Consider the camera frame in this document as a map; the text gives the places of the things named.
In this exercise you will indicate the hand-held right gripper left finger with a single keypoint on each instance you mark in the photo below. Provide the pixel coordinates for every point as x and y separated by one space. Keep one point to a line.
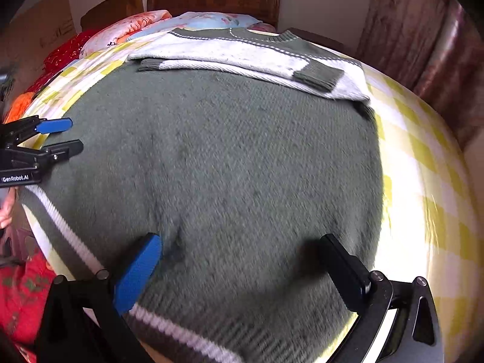
140 270

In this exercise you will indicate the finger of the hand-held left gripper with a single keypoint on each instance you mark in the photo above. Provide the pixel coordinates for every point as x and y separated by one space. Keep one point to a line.
64 149
56 125

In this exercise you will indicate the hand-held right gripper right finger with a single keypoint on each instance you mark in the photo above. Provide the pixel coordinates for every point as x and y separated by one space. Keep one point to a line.
346 270

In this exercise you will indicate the green and white knit sweater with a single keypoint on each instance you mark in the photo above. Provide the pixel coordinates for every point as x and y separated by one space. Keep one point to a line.
227 177

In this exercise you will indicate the person's left hand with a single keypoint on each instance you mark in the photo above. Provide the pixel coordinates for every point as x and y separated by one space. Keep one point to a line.
5 211

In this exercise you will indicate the orange cloth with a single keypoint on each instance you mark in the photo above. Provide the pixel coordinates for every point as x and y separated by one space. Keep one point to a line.
20 107

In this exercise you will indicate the red patterned blanket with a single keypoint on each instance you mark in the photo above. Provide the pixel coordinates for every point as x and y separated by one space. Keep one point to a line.
64 55

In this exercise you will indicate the cardboard box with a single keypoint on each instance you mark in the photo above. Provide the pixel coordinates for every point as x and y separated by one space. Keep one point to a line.
37 30

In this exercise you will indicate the pink floral pillow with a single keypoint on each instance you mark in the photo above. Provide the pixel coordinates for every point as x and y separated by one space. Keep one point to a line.
109 37

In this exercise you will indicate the red floral cloth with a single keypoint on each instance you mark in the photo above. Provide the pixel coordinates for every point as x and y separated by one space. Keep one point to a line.
22 298

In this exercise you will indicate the small wooden headboard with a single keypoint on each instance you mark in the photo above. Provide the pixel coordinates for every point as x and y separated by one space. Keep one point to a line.
113 9

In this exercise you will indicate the yellow checked bed sheet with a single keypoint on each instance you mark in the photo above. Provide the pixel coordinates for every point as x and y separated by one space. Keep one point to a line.
416 158

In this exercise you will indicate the light blue floral pillow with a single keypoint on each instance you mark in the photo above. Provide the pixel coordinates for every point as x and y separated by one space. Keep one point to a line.
211 19

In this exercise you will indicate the floral curtain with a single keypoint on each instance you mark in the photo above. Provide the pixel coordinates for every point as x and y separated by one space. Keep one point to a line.
416 37

